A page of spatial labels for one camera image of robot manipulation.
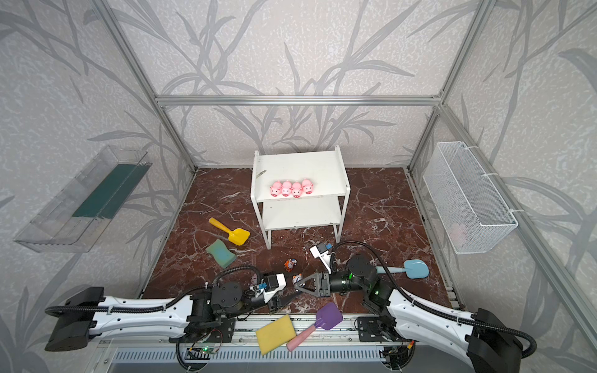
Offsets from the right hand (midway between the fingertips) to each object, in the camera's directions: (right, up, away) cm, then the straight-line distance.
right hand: (299, 281), depth 65 cm
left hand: (0, +1, +1) cm, 1 cm away
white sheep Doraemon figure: (-1, +1, -1) cm, 1 cm away
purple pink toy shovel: (+9, -16, +11) cm, 21 cm away
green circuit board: (-32, -25, +7) cm, 41 cm away
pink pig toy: (-7, +26, +2) cm, 27 cm away
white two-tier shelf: (+8, +19, +22) cm, 30 cm away
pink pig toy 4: (+2, +27, +3) cm, 27 cm away
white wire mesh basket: (+47, +19, -4) cm, 51 cm away
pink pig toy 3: (-1, +26, +2) cm, 26 cm away
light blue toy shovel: (+43, -4, +22) cm, 48 cm away
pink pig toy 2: (-4, +27, +2) cm, 27 cm away
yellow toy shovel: (-27, +6, +31) cm, 41 cm away
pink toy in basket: (+50, +11, +9) cm, 52 cm away
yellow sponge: (-8, -19, +7) cm, 22 cm away
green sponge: (-30, 0, +23) cm, 38 cm away
